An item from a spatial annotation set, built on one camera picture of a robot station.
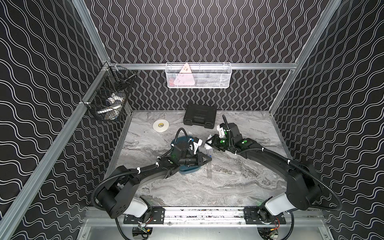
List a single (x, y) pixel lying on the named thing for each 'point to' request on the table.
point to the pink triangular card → (185, 77)
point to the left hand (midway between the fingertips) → (211, 157)
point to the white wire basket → (204, 75)
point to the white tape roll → (161, 125)
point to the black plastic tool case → (202, 115)
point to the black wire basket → (108, 100)
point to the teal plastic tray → (185, 169)
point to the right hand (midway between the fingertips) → (206, 141)
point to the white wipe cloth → (207, 146)
